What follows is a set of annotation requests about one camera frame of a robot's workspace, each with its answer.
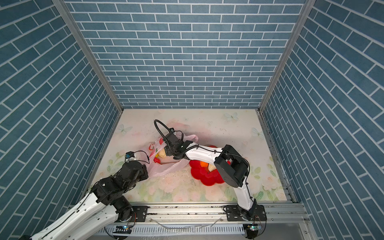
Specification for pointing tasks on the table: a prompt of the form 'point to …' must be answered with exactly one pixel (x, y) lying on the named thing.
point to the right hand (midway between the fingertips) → (170, 144)
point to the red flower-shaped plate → (207, 178)
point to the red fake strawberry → (157, 160)
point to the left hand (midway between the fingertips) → (149, 168)
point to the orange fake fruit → (204, 164)
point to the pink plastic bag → (168, 163)
